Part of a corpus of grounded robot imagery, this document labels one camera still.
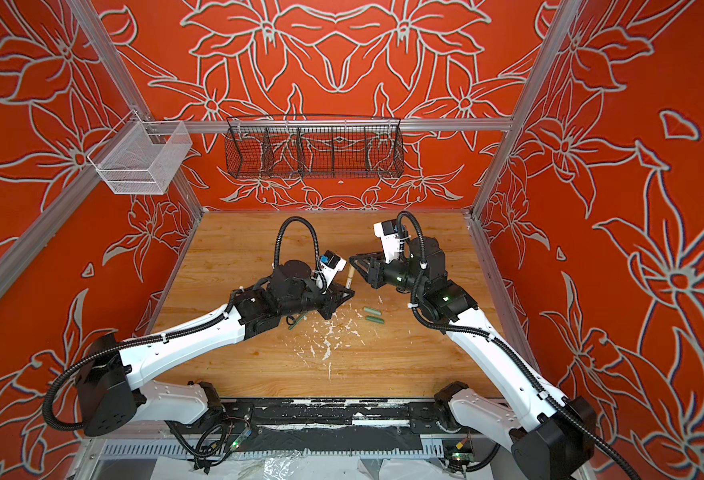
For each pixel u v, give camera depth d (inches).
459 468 26.3
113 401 15.4
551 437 14.3
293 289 22.1
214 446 27.9
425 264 20.0
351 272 27.0
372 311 36.1
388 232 24.0
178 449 23.2
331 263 24.9
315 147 38.6
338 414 29.2
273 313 22.3
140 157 36.0
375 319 35.5
